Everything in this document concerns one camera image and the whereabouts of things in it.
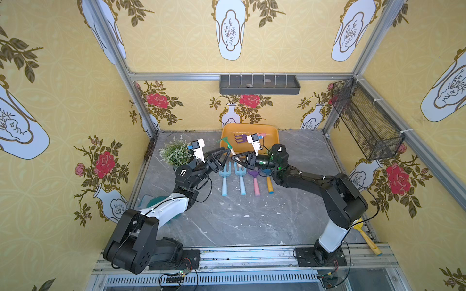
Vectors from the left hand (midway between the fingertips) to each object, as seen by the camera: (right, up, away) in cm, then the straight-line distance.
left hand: (230, 152), depth 72 cm
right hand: (+1, -5, +4) cm, 6 cm away
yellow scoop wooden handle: (+58, -34, +10) cm, 68 cm away
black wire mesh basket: (+67, +9, +11) cm, 68 cm away
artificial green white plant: (-26, -1, +13) cm, 29 cm away
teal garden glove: (-41, -25, +18) cm, 51 cm away
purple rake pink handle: (+13, -18, +22) cm, 31 cm away
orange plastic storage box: (+25, +12, +44) cm, 52 cm away
